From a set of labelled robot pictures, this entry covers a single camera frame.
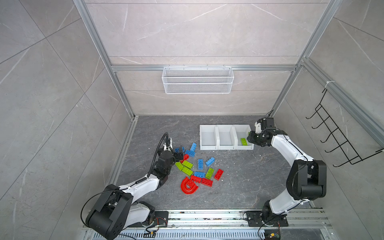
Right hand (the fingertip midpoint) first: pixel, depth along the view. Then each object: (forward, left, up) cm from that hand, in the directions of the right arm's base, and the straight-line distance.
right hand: (249, 136), depth 93 cm
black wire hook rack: (-20, -29, +22) cm, 41 cm away
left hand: (-6, +48, +3) cm, 48 cm away
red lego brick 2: (-24, +28, -11) cm, 39 cm away
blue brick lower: (-20, +32, -10) cm, 39 cm away
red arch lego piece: (-27, +36, -11) cm, 47 cm away
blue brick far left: (-16, +44, +12) cm, 48 cm away
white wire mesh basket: (+35, +32, +19) cm, 51 cm away
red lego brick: (-20, +21, -9) cm, 31 cm away
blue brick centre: (-13, +32, -12) cm, 36 cm away
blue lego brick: (-12, +26, -9) cm, 30 cm away
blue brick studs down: (-6, +37, -9) cm, 39 cm away
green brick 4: (-19, +26, -10) cm, 34 cm away
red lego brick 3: (-23, +35, -8) cm, 42 cm away
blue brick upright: (-1, +36, -8) cm, 37 cm away
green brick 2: (-13, +40, -10) cm, 43 cm away
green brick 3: (-18, +40, -9) cm, 44 cm away
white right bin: (+13, 0, -11) cm, 17 cm away
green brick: (-14, +45, -10) cm, 48 cm away
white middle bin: (+8, +12, -12) cm, 19 cm away
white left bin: (+9, +25, -12) cm, 29 cm away
